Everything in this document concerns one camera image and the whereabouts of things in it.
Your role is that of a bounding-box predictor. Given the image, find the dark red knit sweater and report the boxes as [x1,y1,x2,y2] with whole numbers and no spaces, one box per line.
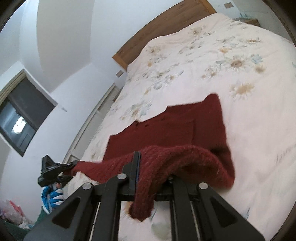
[67,93,235,221]

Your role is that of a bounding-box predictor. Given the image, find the blue white gloved hand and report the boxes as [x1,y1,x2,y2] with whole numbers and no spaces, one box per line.
[41,183,65,214]

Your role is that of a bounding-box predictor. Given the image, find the pile of plastic bags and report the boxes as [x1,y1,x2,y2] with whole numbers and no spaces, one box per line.
[1,200,34,230]

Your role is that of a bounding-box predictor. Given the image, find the dark window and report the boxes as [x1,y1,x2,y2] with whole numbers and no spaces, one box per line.
[1,70,57,156]

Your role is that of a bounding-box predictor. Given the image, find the floral pink bed quilt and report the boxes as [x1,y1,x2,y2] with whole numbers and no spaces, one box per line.
[83,14,295,240]

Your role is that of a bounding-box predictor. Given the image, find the wooden headboard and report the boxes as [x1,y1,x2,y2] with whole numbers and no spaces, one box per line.
[112,0,216,70]

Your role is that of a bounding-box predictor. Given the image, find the wooden nightstand right side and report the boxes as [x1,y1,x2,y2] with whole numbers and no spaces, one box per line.
[234,18,260,27]

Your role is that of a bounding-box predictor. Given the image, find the beige wall switch left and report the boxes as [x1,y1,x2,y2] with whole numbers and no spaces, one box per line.
[116,70,124,78]

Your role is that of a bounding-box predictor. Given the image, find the beige wall switch plate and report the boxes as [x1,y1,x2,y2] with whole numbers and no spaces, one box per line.
[224,2,233,9]

